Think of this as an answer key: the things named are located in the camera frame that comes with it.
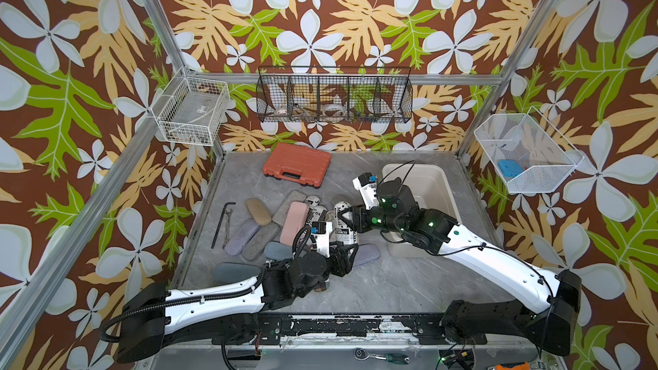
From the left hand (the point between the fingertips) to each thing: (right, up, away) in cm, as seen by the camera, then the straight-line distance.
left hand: (353, 243), depth 71 cm
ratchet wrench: (+2, -30, -2) cm, 30 cm away
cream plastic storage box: (+33, +14, +23) cm, 43 cm away
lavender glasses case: (+6, -7, +15) cm, 18 cm away
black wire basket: (-5, +51, +25) cm, 57 cm away
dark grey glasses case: (-30, -2, +19) cm, 36 cm away
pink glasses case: (-19, +4, +22) cm, 30 cm away
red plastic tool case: (-18, +25, +40) cm, 51 cm away
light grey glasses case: (-25, +4, +24) cm, 35 cm away
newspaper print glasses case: (-3, +4, -2) cm, 5 cm away
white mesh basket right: (+59, +32, +13) cm, 69 cm away
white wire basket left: (-54, +42, +15) cm, 70 cm away
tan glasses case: (-34, +6, +25) cm, 42 cm away
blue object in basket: (+51, +22, +9) cm, 56 cm away
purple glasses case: (-38, -3, +19) cm, 43 cm away
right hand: (-4, +9, -1) cm, 10 cm away
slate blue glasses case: (-40, -13, +13) cm, 44 cm away
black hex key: (-49, 0, +27) cm, 56 cm away
